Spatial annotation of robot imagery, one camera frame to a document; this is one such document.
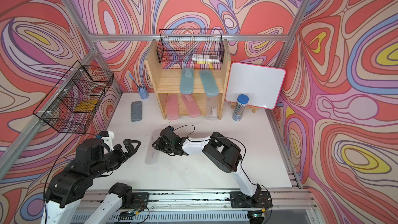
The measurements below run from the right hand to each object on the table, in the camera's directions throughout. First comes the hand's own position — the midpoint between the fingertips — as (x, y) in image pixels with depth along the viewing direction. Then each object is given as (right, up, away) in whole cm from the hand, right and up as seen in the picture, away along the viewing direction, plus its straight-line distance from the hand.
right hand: (155, 150), depth 88 cm
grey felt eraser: (-19, +22, +20) cm, 35 cm away
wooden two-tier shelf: (+6, +39, 0) cm, 40 cm away
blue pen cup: (-16, +37, +24) cm, 47 cm away
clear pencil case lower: (+34, +24, +13) cm, 43 cm away
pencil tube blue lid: (+50, +24, +4) cm, 56 cm away
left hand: (0, +8, -24) cm, 25 cm away
